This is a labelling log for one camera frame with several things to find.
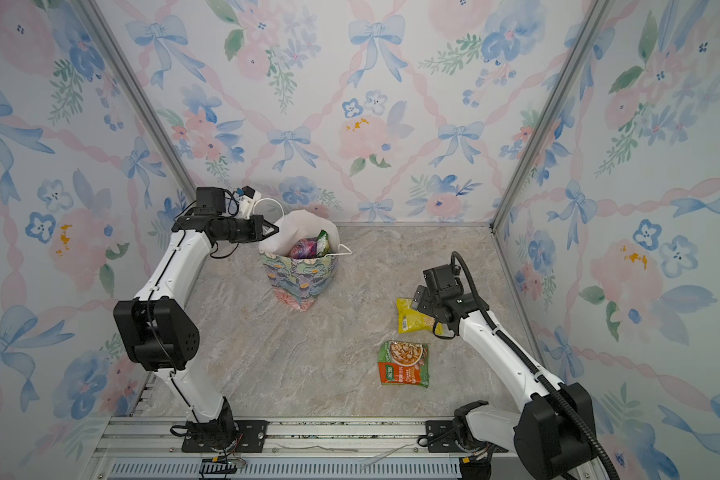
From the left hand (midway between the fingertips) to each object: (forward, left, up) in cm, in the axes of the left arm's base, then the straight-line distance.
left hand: (278, 225), depth 85 cm
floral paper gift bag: (-12, -6, -10) cm, 17 cm away
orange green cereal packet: (-30, -36, -25) cm, 53 cm away
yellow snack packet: (-18, -39, -21) cm, 48 cm away
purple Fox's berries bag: (-3, -7, -7) cm, 10 cm away
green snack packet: (0, -12, -7) cm, 14 cm away
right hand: (-16, -44, -13) cm, 49 cm away
